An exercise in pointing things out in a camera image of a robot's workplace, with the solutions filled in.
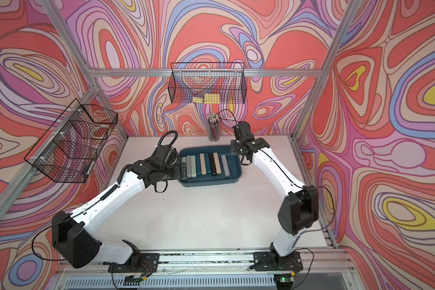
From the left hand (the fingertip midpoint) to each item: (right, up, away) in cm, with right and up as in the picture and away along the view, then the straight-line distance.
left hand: (181, 171), depth 81 cm
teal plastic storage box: (+11, -6, +17) cm, 21 cm away
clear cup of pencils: (+14, +28, +23) cm, 39 cm away
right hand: (+27, +10, +5) cm, 29 cm away
